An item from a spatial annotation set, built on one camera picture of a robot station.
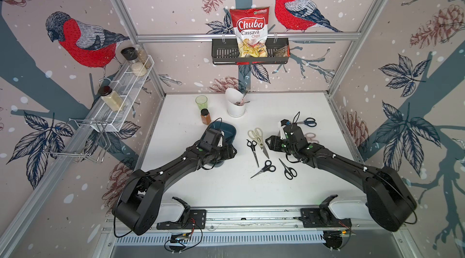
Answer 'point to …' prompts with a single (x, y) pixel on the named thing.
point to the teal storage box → (229, 131)
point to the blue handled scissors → (310, 122)
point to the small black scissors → (253, 145)
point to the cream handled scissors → (257, 134)
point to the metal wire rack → (85, 138)
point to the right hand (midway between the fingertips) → (268, 140)
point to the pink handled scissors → (310, 136)
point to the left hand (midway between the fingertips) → (235, 149)
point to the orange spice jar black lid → (206, 116)
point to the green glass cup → (201, 101)
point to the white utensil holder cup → (234, 95)
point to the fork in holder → (243, 101)
